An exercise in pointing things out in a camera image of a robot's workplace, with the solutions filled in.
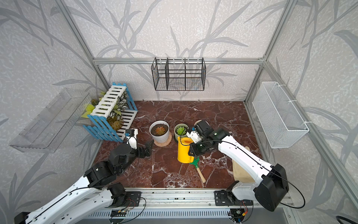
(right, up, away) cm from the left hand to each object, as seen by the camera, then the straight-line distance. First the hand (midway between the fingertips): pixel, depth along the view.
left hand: (147, 140), depth 72 cm
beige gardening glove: (+53, -23, +11) cm, 58 cm away
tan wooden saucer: (+5, -7, +23) cm, 24 cm away
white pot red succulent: (+3, +3, +18) cm, 18 cm away
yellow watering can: (+19, -3, +4) cm, 19 cm away
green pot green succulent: (+16, +3, +20) cm, 26 cm away
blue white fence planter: (-23, +15, +11) cm, 29 cm away
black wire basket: (+14, +44, +33) cm, 57 cm away
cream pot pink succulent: (+28, +8, +25) cm, 38 cm away
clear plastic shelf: (-46, +5, -7) cm, 46 cm away
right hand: (+22, -7, +3) cm, 24 cm away
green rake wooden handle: (+26, -17, +15) cm, 35 cm away
